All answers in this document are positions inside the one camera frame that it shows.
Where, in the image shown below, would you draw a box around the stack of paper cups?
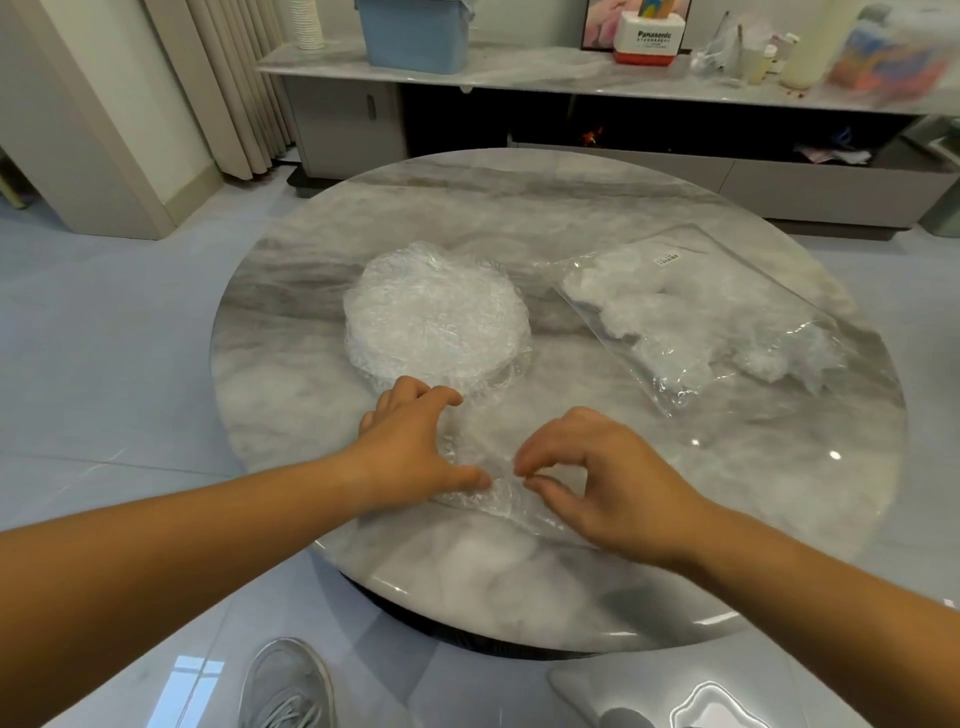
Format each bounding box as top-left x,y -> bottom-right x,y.
285,0 -> 327,53

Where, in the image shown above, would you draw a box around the black table base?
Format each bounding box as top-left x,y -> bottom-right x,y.
322,558 -> 722,663

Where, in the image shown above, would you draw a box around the red and white box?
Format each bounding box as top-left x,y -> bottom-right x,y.
613,13 -> 687,68

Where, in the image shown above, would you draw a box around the light wooden chair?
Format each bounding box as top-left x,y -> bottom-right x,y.
0,150 -> 32,212

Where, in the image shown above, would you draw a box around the person's right forearm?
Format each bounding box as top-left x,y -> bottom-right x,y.
682,507 -> 960,728

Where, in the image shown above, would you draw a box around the pile of clear plastic caps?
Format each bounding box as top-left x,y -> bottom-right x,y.
342,243 -> 536,401

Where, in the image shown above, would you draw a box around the pink framed picture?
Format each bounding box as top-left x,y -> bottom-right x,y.
582,0 -> 695,53

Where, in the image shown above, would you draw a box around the person's left forearm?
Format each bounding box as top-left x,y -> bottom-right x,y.
0,457 -> 377,728

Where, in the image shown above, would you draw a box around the long grey low cabinet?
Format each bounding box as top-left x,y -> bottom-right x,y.
258,42 -> 960,230

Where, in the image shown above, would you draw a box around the grey sneaker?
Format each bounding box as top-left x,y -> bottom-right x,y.
237,637 -> 338,728

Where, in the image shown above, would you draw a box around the single clear plastic cover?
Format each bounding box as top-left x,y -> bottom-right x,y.
432,393 -> 590,545

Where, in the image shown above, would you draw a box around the cream paper roll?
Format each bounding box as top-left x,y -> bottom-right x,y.
777,0 -> 863,92

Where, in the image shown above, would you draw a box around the small white cup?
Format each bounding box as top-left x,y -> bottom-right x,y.
741,45 -> 776,86

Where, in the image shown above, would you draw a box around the beige curtain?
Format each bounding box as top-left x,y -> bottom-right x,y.
142,0 -> 299,182

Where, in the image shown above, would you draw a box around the person's right hand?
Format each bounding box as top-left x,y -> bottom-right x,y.
514,406 -> 725,573

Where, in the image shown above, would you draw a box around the clear bag of caps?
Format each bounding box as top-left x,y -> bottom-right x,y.
564,240 -> 842,410

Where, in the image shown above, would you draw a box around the clear container colourful contents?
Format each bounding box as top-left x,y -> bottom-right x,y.
832,4 -> 960,104

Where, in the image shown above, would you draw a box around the blue storage box white lid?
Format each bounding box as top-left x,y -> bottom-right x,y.
354,0 -> 476,75

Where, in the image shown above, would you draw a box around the clear plastic bag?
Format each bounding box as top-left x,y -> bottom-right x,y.
552,225 -> 851,420

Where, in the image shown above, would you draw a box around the person's left hand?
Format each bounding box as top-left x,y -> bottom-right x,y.
333,376 -> 494,516

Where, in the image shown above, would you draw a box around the crumpled clear wrapper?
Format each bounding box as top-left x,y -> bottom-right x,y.
690,15 -> 740,80

